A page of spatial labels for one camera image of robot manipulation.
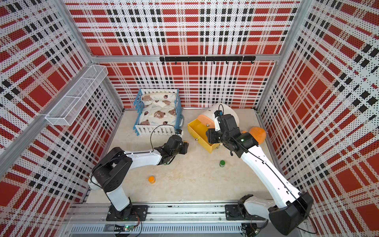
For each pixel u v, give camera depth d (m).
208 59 0.89
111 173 0.47
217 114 0.64
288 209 0.37
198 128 0.98
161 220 0.73
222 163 0.88
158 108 1.09
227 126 0.52
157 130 1.01
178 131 0.83
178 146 0.75
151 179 0.83
